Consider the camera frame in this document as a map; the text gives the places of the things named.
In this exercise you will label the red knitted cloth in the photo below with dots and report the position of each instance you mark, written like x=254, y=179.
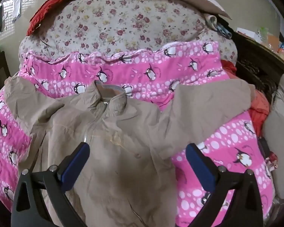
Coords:
x=45, y=9

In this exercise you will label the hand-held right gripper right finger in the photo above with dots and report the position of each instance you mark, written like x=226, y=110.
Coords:
x=201, y=167

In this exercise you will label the dark hanging cloth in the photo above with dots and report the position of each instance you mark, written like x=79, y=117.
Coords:
x=0, y=19

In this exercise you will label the beige cushion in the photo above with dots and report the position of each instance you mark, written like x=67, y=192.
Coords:
x=281, y=123

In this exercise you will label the beige zip jacket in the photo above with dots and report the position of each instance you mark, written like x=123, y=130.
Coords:
x=123, y=134

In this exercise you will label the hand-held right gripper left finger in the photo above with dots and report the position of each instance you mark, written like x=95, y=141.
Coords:
x=75, y=167

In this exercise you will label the pink penguin print blanket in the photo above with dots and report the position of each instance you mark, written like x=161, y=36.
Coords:
x=137, y=63

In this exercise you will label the row of colourful packets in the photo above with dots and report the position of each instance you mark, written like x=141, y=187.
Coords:
x=274, y=45

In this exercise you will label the floral quilt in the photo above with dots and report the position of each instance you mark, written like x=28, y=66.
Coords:
x=123, y=19

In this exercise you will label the red orange cloth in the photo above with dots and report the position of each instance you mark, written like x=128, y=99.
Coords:
x=258, y=115

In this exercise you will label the small blue grey cloth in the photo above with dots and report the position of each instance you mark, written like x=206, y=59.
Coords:
x=223, y=29

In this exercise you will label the dark wooden chair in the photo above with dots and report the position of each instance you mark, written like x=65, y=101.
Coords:
x=0, y=66

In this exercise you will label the paper wall calendar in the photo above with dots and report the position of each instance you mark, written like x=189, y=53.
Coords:
x=17, y=2

